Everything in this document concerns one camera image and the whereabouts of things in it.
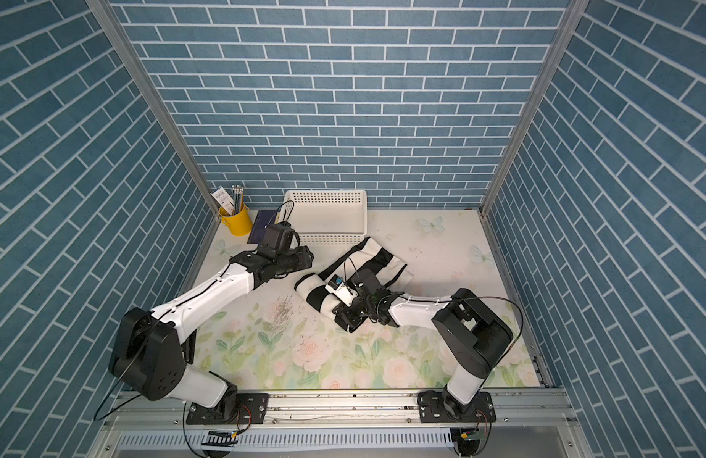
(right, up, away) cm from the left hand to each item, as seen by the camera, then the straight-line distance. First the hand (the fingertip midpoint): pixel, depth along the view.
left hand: (316, 256), depth 87 cm
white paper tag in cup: (-37, +20, +18) cm, 46 cm away
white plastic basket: (-2, +14, +36) cm, 38 cm away
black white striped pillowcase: (+24, -6, +12) cm, 28 cm away
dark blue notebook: (-28, +13, +30) cm, 43 cm away
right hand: (+7, -16, +1) cm, 18 cm away
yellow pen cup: (-33, +11, +21) cm, 41 cm away
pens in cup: (-33, +21, +18) cm, 43 cm away
